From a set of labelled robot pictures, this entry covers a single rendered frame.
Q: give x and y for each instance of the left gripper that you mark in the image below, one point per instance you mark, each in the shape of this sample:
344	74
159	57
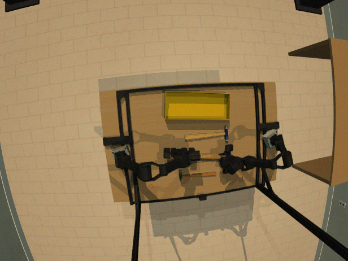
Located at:
168	151

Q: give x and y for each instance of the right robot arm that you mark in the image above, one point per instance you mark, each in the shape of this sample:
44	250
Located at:
250	161

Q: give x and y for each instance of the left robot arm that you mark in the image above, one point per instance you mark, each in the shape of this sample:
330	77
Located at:
143	171

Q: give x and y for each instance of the yellow bin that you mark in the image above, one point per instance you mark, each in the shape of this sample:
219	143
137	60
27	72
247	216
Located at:
195	105

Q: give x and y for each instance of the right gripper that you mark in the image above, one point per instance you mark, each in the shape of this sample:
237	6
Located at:
228	148

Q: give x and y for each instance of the hammer with blue head and wooden handle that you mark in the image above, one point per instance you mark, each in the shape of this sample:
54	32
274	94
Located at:
210	156

